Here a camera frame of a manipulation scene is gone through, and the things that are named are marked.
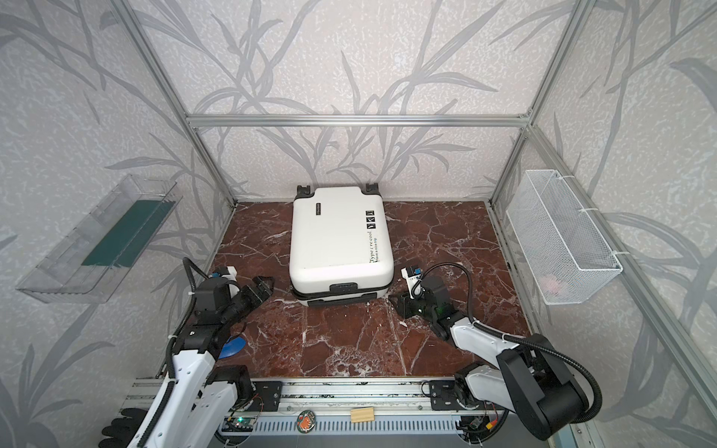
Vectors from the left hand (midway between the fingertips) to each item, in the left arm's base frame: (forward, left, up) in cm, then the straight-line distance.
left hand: (271, 277), depth 81 cm
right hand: (+1, -37, -8) cm, 38 cm away
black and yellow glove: (-36, +32, -13) cm, 50 cm away
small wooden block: (-32, -28, -13) cm, 44 cm away
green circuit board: (-34, +4, -15) cm, 37 cm away
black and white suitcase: (+8, -20, +5) cm, 22 cm away
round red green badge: (-34, -13, -13) cm, 38 cm away
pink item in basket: (-5, -77, +7) cm, 77 cm away
